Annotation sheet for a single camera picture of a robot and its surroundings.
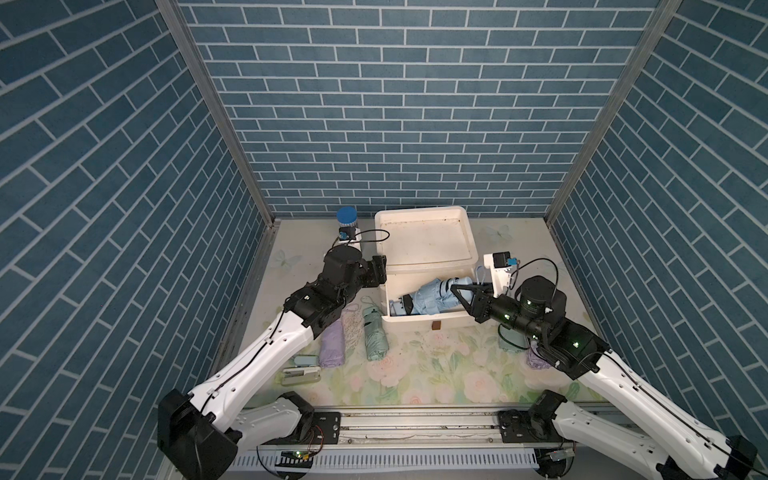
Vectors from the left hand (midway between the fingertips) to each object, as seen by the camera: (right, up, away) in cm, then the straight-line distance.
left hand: (384, 260), depth 75 cm
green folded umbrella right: (+27, -16, -14) cm, 34 cm away
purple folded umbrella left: (-15, -26, +8) cm, 31 cm away
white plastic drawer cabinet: (+11, +4, +8) cm, 14 cm away
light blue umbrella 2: (-10, -22, +17) cm, 29 cm away
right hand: (+17, -6, -8) cm, 20 cm away
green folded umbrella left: (-3, -23, +9) cm, 25 cm away
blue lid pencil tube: (-13, +13, +21) cm, 28 cm away
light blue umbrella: (+12, -8, -7) cm, 16 cm away
